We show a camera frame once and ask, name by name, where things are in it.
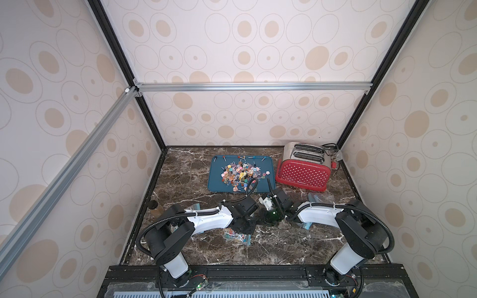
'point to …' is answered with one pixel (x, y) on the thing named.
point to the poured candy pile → (236, 174)
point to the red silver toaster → (307, 166)
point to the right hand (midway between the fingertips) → (259, 220)
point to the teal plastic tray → (264, 162)
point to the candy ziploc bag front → (245, 238)
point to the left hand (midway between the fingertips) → (257, 231)
